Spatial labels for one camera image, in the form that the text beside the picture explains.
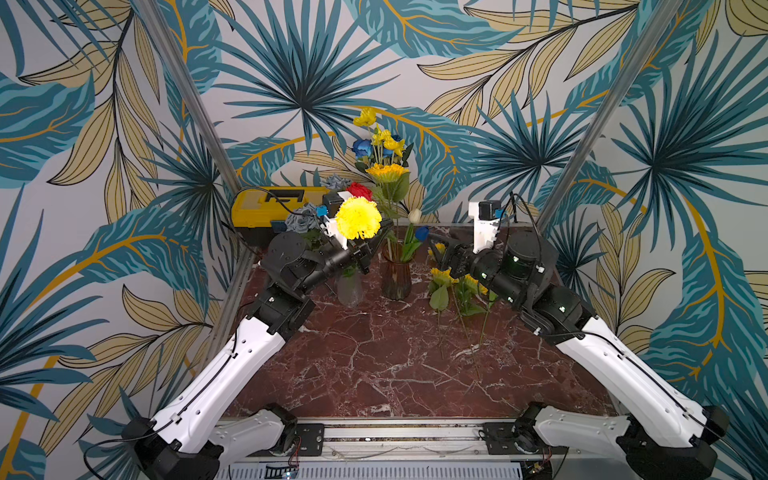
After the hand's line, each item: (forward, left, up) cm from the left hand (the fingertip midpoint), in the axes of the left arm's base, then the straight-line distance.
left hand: (391, 228), depth 55 cm
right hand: (+3, -10, -4) cm, 11 cm away
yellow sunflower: (+12, -17, -41) cm, 46 cm away
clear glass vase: (+12, +12, -41) cm, 44 cm away
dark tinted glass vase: (+15, -3, -39) cm, 42 cm away
